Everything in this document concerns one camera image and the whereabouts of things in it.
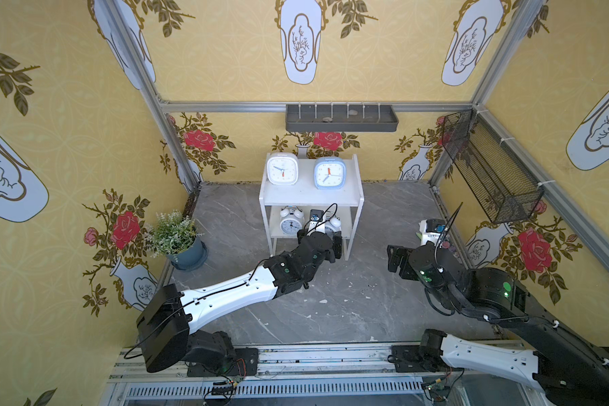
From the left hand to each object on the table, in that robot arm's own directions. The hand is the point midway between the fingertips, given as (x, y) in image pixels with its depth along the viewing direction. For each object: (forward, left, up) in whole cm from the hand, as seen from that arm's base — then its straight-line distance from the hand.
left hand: (333, 233), depth 77 cm
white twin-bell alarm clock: (+5, +12, 0) cm, 13 cm away
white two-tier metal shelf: (+4, -4, +10) cm, 11 cm away
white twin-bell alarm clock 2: (0, +1, +4) cm, 5 cm away
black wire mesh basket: (+13, -58, +5) cm, 59 cm away
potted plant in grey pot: (+3, +50, -5) cm, 51 cm away
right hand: (-11, -16, +7) cm, 20 cm away
